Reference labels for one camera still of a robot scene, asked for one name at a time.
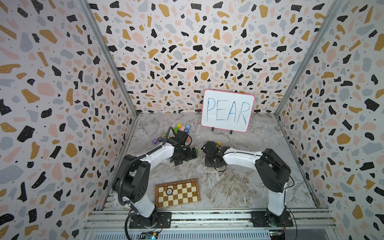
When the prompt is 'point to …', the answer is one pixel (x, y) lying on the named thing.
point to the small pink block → (182, 128)
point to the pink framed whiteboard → (227, 110)
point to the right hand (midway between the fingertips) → (208, 163)
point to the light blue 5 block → (187, 126)
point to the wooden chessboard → (176, 193)
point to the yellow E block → (219, 143)
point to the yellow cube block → (179, 125)
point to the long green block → (197, 150)
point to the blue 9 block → (186, 130)
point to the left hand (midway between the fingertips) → (193, 158)
